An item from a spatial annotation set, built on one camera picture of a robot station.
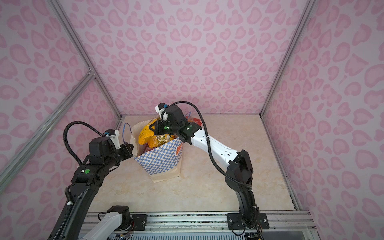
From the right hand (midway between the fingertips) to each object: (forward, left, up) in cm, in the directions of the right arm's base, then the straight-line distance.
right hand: (149, 126), depth 72 cm
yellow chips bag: (-3, +1, -3) cm, 4 cm away
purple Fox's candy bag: (-1, +6, -19) cm, 19 cm away
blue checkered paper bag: (-11, -6, -16) cm, 20 cm away
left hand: (-6, +8, -5) cm, 11 cm away
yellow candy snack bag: (+1, -2, -12) cm, 13 cm away
